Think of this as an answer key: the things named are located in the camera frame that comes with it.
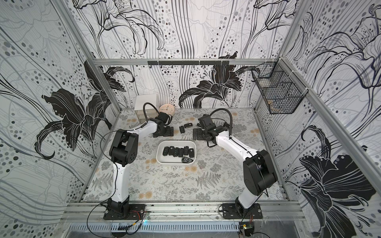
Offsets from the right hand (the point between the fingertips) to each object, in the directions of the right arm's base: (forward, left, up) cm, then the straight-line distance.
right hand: (202, 132), depth 90 cm
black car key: (-8, +20, -10) cm, 24 cm away
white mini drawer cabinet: (+12, +34, +6) cm, 36 cm away
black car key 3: (-7, +11, -10) cm, 16 cm away
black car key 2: (-8, +14, -10) cm, 19 cm away
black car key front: (-8, +17, -10) cm, 21 cm away
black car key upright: (+10, +15, -10) cm, 21 cm away
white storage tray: (-13, +20, -11) cm, 26 cm away
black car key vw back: (+14, +10, -11) cm, 21 cm away
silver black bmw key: (-13, +10, -10) cm, 20 cm away
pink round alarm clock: (+29, +27, -8) cm, 40 cm away
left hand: (+7, +26, -12) cm, 30 cm away
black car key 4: (-8, +8, -11) cm, 15 cm away
